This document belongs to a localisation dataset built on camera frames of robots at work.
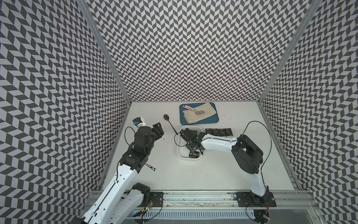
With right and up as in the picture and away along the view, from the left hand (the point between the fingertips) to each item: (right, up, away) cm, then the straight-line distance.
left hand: (156, 126), depth 75 cm
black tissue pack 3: (+42, -6, +21) cm, 47 cm away
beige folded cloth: (+33, +10, +37) cm, 51 cm away
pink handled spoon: (+25, +8, +34) cm, 43 cm away
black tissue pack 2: (+37, -6, +23) cm, 44 cm away
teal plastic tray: (+36, +3, +30) cm, 47 cm away
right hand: (+22, -13, +18) cm, 31 cm away
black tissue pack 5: (+22, -19, +11) cm, 31 cm away
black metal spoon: (+1, +4, +33) cm, 33 cm away
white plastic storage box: (+14, -17, +15) cm, 27 cm away
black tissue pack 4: (+46, -6, +22) cm, 52 cm away
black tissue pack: (+32, -5, +24) cm, 41 cm away
